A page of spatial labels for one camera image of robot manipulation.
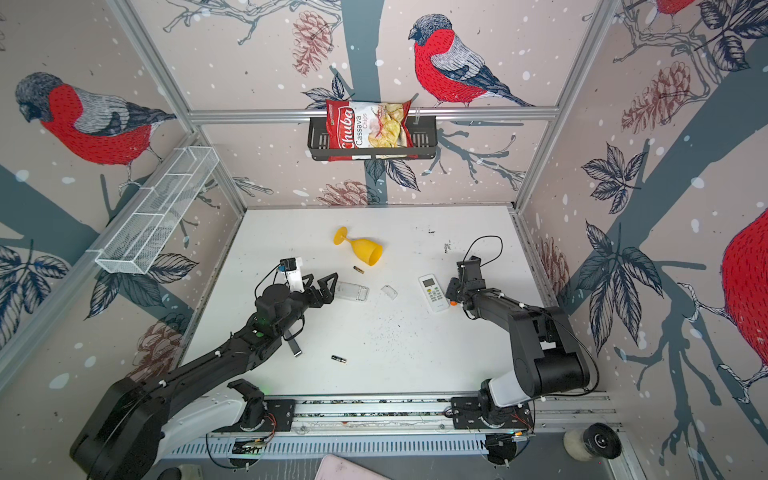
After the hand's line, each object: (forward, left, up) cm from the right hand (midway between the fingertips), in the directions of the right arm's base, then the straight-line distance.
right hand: (454, 290), depth 95 cm
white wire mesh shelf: (-6, +83, +32) cm, 89 cm away
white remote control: (-1, +6, 0) cm, 6 cm away
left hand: (-6, +38, +17) cm, 42 cm away
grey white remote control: (-1, +33, 0) cm, 33 cm away
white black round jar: (-40, -24, +8) cm, 47 cm away
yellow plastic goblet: (+11, +29, +6) cm, 31 cm away
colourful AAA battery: (+8, +33, 0) cm, 34 cm away
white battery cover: (0, +21, -1) cm, 21 cm away
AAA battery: (-22, +34, -1) cm, 41 cm away
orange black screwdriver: (-5, 0, 0) cm, 5 cm away
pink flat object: (-47, +31, +2) cm, 56 cm away
